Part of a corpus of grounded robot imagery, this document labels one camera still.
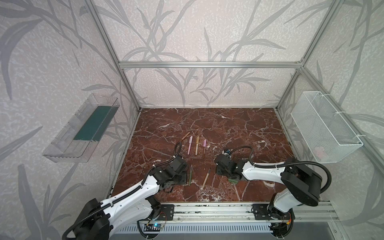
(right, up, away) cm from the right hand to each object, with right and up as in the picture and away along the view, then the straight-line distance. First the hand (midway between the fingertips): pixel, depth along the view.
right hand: (216, 164), depth 90 cm
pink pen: (-17, +13, +12) cm, 24 cm away
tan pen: (-12, +13, +12) cm, 21 cm away
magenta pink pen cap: (-7, +12, +9) cm, 17 cm away
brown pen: (-20, +16, +13) cm, 29 cm away
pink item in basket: (+49, +10, -16) cm, 53 cm away
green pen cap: (+9, -7, -6) cm, 13 cm away
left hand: (-17, -3, -8) cm, 19 cm away
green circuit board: (-33, -26, -17) cm, 46 cm away
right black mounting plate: (+22, -20, -15) cm, 33 cm away
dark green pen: (-16, -6, -5) cm, 17 cm away
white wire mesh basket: (+44, +19, -28) cm, 56 cm away
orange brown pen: (-6, -6, -5) cm, 10 cm away
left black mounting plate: (-26, -19, -16) cm, 36 cm away
